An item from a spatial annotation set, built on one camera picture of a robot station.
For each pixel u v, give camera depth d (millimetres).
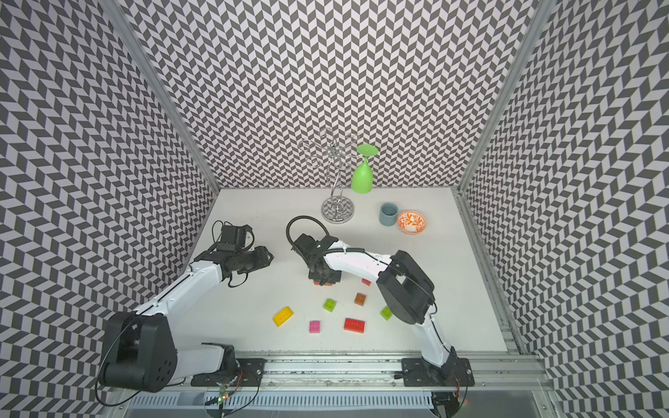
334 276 783
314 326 805
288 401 692
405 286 515
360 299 860
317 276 781
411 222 1050
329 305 844
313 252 646
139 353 403
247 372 720
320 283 887
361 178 917
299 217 756
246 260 737
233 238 681
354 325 806
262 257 774
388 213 1041
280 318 820
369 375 738
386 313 830
